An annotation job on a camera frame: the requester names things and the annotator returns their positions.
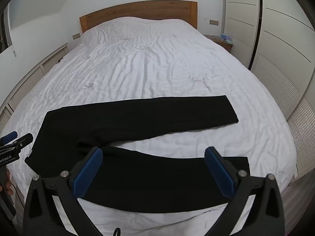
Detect white louvered wardrobe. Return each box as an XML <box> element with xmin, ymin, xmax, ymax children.
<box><xmin>225</xmin><ymin>0</ymin><xmax>315</xmax><ymax>177</ymax></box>

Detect wooden nightstand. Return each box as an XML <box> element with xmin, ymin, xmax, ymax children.
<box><xmin>204</xmin><ymin>34</ymin><xmax>233</xmax><ymax>53</ymax></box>

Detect wooden headboard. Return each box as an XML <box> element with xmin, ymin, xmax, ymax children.
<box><xmin>79</xmin><ymin>1</ymin><xmax>198</xmax><ymax>33</ymax></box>

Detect black pants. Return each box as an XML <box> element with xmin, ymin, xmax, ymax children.
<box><xmin>26</xmin><ymin>95</ymin><xmax>250</xmax><ymax>213</ymax></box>

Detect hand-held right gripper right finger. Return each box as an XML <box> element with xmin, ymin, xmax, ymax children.
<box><xmin>205</xmin><ymin>147</ymin><xmax>286</xmax><ymax>236</ymax></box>

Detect white bed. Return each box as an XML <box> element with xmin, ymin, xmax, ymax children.
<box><xmin>0</xmin><ymin>17</ymin><xmax>298</xmax><ymax>236</ymax></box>

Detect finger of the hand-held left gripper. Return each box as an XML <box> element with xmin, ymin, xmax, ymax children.
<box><xmin>0</xmin><ymin>131</ymin><xmax>18</xmax><ymax>145</ymax></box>
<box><xmin>0</xmin><ymin>133</ymin><xmax>33</xmax><ymax>153</ymax></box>

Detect person's left hand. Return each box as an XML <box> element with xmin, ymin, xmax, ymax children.
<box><xmin>0</xmin><ymin>168</ymin><xmax>14</xmax><ymax>196</ymax></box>

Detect white louvered low cabinet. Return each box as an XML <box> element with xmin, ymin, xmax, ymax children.
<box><xmin>0</xmin><ymin>43</ymin><xmax>68</xmax><ymax>128</ymax></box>

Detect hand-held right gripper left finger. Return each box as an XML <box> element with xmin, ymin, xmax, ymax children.
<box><xmin>23</xmin><ymin>147</ymin><xmax>104</xmax><ymax>236</ymax></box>

